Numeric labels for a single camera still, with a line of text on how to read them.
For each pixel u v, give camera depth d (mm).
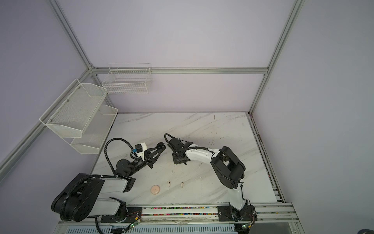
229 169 491
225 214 729
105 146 660
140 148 662
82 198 433
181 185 835
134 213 738
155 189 802
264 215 743
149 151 735
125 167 633
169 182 839
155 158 738
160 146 758
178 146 716
